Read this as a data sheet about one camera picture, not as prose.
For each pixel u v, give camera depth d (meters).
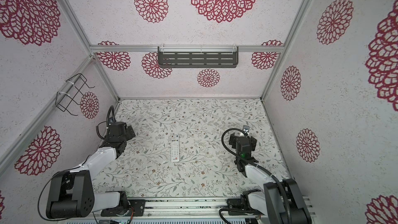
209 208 0.75
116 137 0.68
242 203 0.66
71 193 0.42
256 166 0.57
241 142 0.67
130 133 0.84
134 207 0.74
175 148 0.92
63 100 0.73
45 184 0.41
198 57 0.95
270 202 0.42
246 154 0.67
